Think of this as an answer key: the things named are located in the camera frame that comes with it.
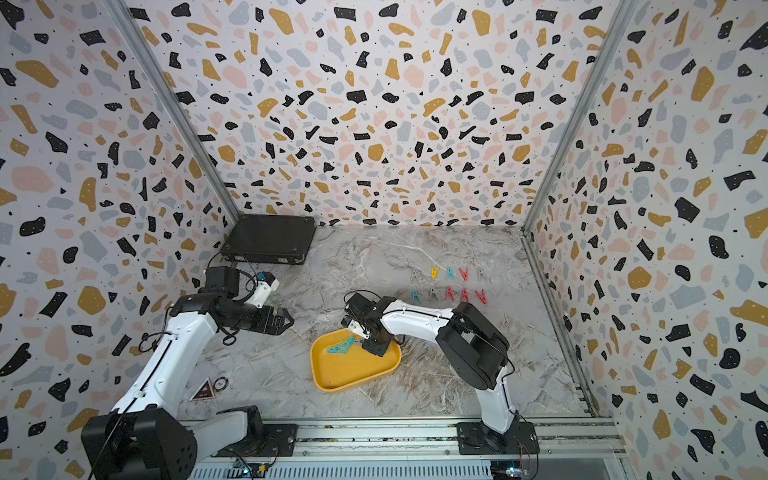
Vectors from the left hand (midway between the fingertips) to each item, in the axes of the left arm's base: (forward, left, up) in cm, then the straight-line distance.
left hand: (277, 317), depth 81 cm
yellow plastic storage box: (-7, -15, -14) cm, 22 cm away
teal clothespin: (-4, -16, -13) cm, 21 cm away
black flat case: (+44, +17, -16) cm, 49 cm away
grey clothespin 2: (+16, -44, -14) cm, 49 cm away
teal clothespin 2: (+24, -51, -13) cm, 59 cm away
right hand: (-1, -26, -13) cm, 30 cm away
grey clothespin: (+23, -38, -13) cm, 47 cm away
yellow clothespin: (+24, -46, -13) cm, 53 cm away
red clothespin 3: (+16, -56, -14) cm, 60 cm away
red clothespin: (+24, -57, -14) cm, 63 cm away
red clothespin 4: (+14, -61, -14) cm, 64 cm away
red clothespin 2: (+16, -50, -14) cm, 55 cm away
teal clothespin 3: (+15, -38, -14) cm, 43 cm away
